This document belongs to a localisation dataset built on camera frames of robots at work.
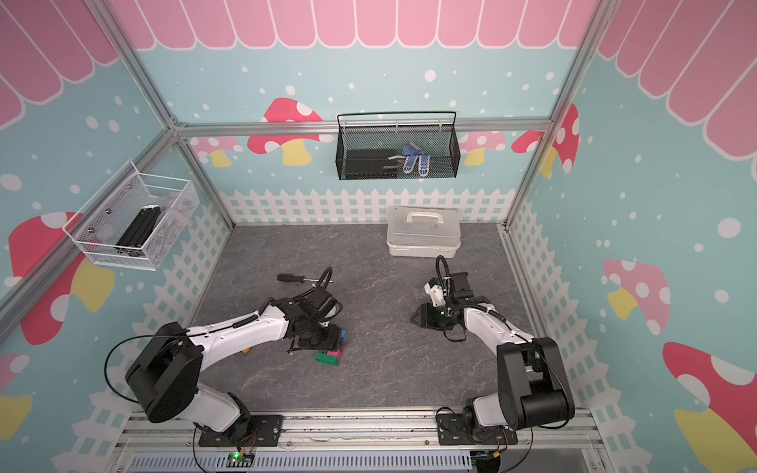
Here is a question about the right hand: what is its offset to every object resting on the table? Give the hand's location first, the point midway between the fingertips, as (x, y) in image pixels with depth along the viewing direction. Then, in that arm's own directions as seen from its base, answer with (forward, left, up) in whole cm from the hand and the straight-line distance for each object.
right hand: (417, 319), depth 89 cm
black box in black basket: (+36, +13, +30) cm, 49 cm away
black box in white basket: (+8, +68, +32) cm, 76 cm away
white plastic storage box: (+30, -4, +7) cm, 31 cm away
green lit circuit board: (-34, +46, -7) cm, 58 cm away
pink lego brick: (-10, +24, -2) cm, 26 cm away
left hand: (-8, +26, -2) cm, 27 cm away
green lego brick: (-10, +28, -3) cm, 30 cm away
